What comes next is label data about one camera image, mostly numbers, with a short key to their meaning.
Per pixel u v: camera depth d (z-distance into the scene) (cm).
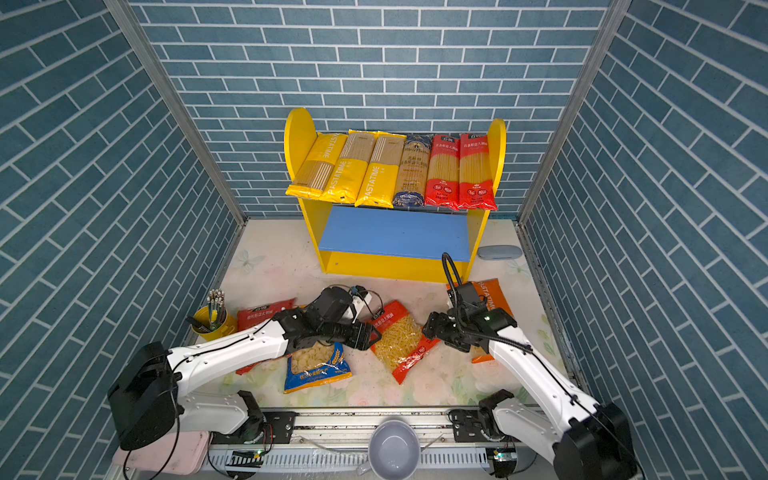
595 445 38
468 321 61
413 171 72
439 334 71
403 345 85
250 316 89
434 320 73
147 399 41
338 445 72
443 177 71
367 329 72
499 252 102
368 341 71
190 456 68
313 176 72
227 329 81
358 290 75
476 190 68
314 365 79
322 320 61
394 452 71
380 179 71
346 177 72
